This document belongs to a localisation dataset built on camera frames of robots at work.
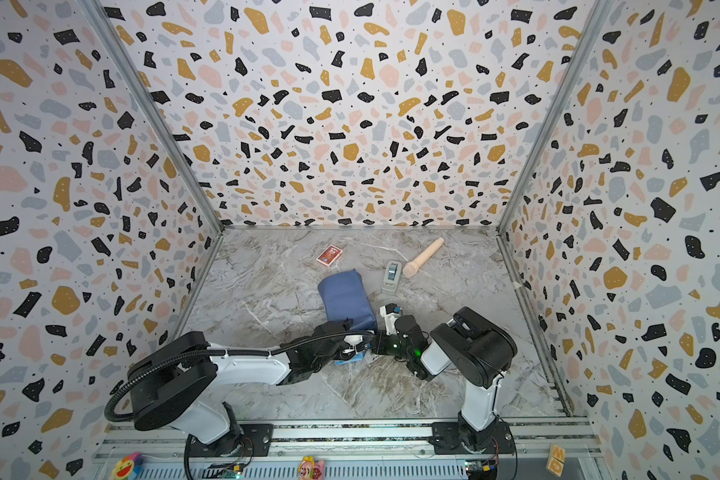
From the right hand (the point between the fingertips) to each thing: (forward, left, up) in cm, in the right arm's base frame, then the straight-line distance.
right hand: (358, 334), depth 89 cm
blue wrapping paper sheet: (+11, +5, +3) cm, 13 cm away
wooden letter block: (-30, -49, -3) cm, 58 cm away
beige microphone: (+25, -17, -1) cm, 30 cm away
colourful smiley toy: (-33, +52, 0) cm, 61 cm away
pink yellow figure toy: (-33, +9, +1) cm, 34 cm away
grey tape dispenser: (+21, -10, -1) cm, 24 cm away
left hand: (+2, +2, +5) cm, 6 cm away
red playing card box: (+33, +13, -3) cm, 35 cm away
